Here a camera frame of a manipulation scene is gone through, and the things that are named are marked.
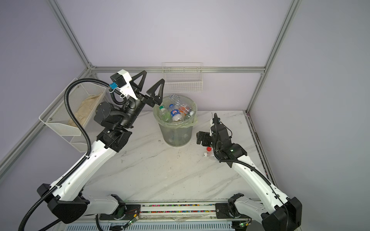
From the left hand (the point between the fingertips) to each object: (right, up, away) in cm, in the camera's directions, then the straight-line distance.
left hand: (153, 78), depth 50 cm
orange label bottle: (+9, -8, +37) cm, 39 cm away
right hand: (+19, -22, +27) cm, 40 cm away
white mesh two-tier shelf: (-51, 0, +35) cm, 62 cm away
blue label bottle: (+26, -36, +43) cm, 62 cm away
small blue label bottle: (+5, -10, +31) cm, 33 cm away
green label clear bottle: (-2, -11, +38) cm, 39 cm away
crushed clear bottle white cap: (+7, -3, +36) cm, 36 cm away
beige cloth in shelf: (-47, -9, +30) cm, 57 cm away
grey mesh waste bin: (+5, -25, +40) cm, 47 cm away
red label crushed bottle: (+26, -33, +45) cm, 62 cm away
